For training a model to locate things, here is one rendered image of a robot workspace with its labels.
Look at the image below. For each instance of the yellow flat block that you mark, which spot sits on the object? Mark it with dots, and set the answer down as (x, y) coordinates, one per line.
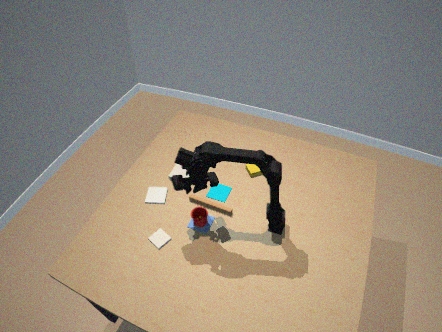
(253, 170)

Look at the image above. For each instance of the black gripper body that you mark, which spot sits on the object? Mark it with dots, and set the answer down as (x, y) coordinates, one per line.
(194, 179)

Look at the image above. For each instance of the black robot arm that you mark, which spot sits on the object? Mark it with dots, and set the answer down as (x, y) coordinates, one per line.
(210, 153)

